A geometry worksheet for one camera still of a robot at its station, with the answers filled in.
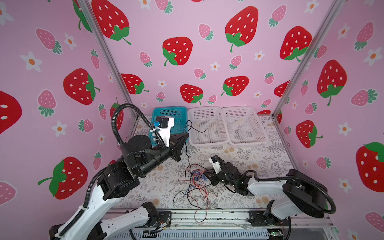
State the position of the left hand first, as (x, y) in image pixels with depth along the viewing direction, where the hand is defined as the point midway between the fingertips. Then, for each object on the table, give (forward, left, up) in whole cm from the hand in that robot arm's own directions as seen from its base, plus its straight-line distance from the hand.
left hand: (188, 134), depth 52 cm
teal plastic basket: (+45, +11, -45) cm, 64 cm away
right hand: (+2, -6, -38) cm, 39 cm away
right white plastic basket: (+44, -39, -45) cm, 74 cm away
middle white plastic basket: (+43, -10, -45) cm, 63 cm away
